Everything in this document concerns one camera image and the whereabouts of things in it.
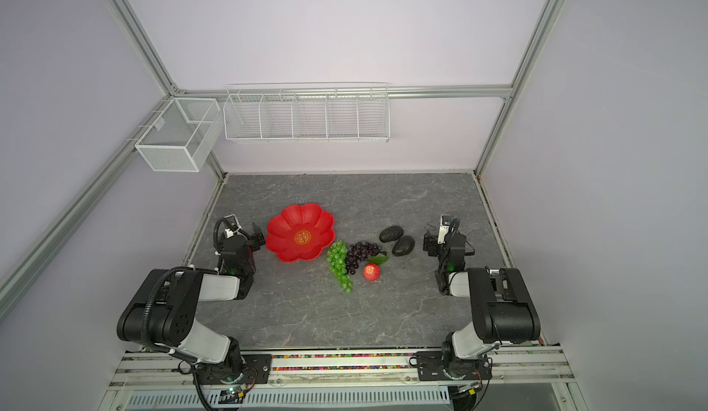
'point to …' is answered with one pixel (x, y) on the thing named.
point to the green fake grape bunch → (336, 258)
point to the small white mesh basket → (183, 135)
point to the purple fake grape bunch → (360, 252)
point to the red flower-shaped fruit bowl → (300, 232)
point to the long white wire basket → (307, 112)
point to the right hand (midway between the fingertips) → (444, 233)
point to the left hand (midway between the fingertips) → (242, 229)
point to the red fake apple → (371, 272)
